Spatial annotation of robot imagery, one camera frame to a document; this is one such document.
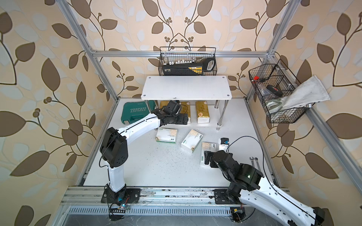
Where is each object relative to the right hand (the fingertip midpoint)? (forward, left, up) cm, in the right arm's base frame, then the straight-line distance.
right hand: (211, 153), depth 74 cm
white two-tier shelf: (+29, -5, +19) cm, 35 cm away
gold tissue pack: (+41, +29, -2) cm, 50 cm away
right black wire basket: (+37, -41, +17) cm, 58 cm away
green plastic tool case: (+40, +53, -9) cm, 67 cm away
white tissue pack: (+18, +27, -10) cm, 33 cm away
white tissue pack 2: (+14, +10, -11) cm, 20 cm away
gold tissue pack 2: (+29, +2, -1) cm, 29 cm away
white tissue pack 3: (+8, +1, -9) cm, 12 cm away
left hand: (+23, +14, +1) cm, 27 cm away
